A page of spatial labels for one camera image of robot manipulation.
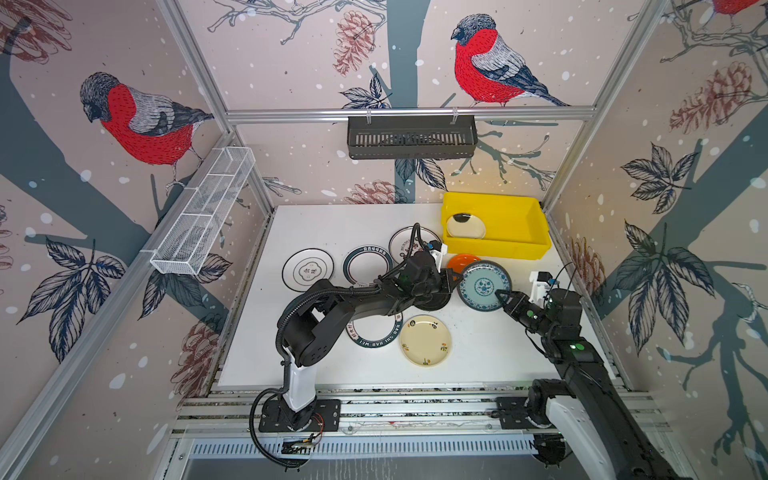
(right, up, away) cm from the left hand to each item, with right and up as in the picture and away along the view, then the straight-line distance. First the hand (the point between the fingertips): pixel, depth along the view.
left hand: (467, 280), depth 82 cm
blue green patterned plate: (+4, -1, +2) cm, 5 cm away
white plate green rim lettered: (-26, -16, +5) cm, 31 cm away
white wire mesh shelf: (-72, +15, -7) cm, 74 cm away
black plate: (-9, -5, -4) cm, 11 cm away
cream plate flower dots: (-11, -18, +4) cm, 22 cm away
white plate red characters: (-18, +10, +29) cm, 35 cm away
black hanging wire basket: (-14, +47, +22) cm, 54 cm away
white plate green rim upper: (-32, +2, +23) cm, 39 cm away
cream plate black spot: (+8, +16, +32) cm, 37 cm away
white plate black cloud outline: (-52, +1, +21) cm, 56 cm away
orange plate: (+2, +3, +21) cm, 21 cm away
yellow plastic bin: (+28, +16, +32) cm, 46 cm away
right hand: (+7, -4, -2) cm, 8 cm away
